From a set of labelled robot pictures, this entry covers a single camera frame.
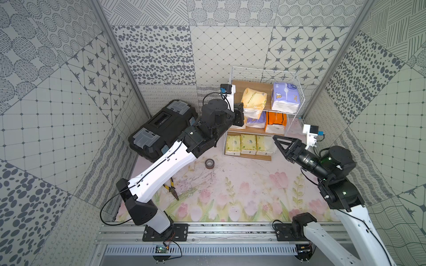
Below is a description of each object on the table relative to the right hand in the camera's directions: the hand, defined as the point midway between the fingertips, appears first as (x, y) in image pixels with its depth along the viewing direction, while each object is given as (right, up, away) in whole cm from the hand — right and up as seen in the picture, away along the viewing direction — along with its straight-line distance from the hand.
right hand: (272, 141), depth 60 cm
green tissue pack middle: (-2, -4, +39) cm, 39 cm away
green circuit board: (-45, -48, +12) cm, 67 cm away
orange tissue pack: (+7, +8, +15) cm, 19 cm away
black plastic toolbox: (-52, 0, +26) cm, 58 cm away
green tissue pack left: (-11, -5, +39) cm, 41 cm away
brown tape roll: (-25, -15, +36) cm, 47 cm away
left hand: (-11, +16, 0) cm, 19 cm away
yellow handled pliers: (-45, -27, +27) cm, 59 cm away
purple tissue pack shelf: (-2, +8, +20) cm, 21 cm away
